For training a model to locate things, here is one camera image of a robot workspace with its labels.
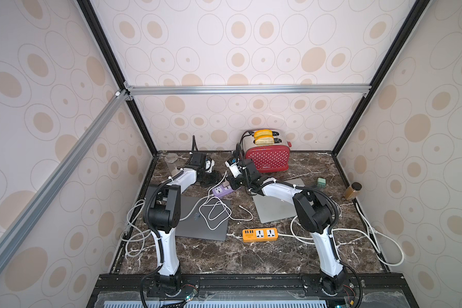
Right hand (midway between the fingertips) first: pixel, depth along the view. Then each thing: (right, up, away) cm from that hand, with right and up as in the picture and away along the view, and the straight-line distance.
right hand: (223, 181), depth 96 cm
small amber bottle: (+63, -4, -4) cm, 63 cm away
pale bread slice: (+21, +21, +3) cm, 30 cm away
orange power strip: (+17, -23, -12) cm, 31 cm away
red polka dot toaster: (+24, +12, +4) cm, 27 cm away
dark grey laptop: (-8, -17, -7) cm, 20 cm away
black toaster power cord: (+9, +20, +14) cm, 26 cm away
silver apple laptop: (+24, -14, 0) cm, 28 cm away
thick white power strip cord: (+69, -23, -7) cm, 73 cm away
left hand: (0, +1, +2) cm, 2 cm away
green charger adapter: (+52, -2, +7) cm, 53 cm away
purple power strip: (-2, -5, +3) cm, 7 cm away
